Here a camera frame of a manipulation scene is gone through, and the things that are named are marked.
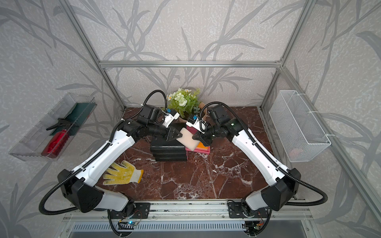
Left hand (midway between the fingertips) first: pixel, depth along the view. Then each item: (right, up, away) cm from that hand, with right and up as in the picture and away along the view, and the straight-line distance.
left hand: (181, 136), depth 71 cm
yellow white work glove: (-36, -24, +13) cm, 45 cm away
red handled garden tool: (-48, -2, -13) cm, 50 cm away
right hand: (+6, 0, 0) cm, 6 cm away
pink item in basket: (+54, -8, 0) cm, 55 cm away
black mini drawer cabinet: (-10, -9, +7) cm, 15 cm away
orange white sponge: (+3, -2, -1) cm, 3 cm away
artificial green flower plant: (+1, +18, +11) cm, 21 cm away
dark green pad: (-47, +10, -4) cm, 49 cm away
